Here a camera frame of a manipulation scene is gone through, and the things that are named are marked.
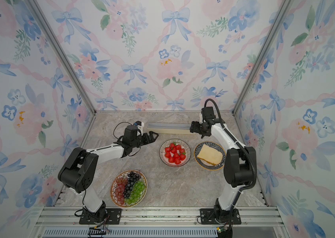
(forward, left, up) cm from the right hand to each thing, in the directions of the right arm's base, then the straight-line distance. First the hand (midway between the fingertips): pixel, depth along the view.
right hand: (197, 128), depth 93 cm
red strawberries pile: (-12, +14, -11) cm, 21 cm away
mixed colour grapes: (-35, +38, -8) cm, 52 cm away
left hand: (-4, +26, -2) cm, 27 cm away
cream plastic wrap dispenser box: (+10, +18, -12) cm, 24 cm away
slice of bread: (-13, -9, -10) cm, 19 cm away
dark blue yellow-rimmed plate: (-19, -4, -12) cm, 23 cm away
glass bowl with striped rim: (-6, +8, -10) cm, 14 cm away
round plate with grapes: (-26, +43, -10) cm, 51 cm away
